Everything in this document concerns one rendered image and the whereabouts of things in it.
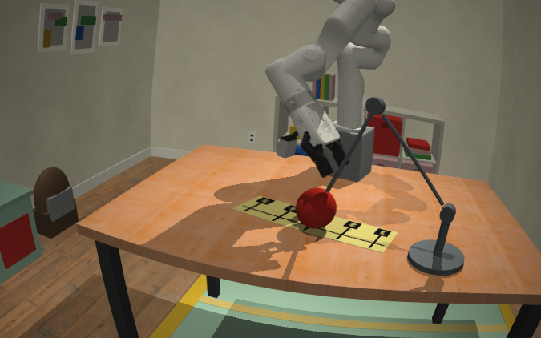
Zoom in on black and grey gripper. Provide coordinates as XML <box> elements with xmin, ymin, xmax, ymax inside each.
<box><xmin>289</xmin><ymin>100</ymin><xmax>346</xmax><ymax>178</ymax></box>

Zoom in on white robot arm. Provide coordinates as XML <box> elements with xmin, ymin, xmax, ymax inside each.
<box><xmin>265</xmin><ymin>0</ymin><xmax>396</xmax><ymax>132</ymax></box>

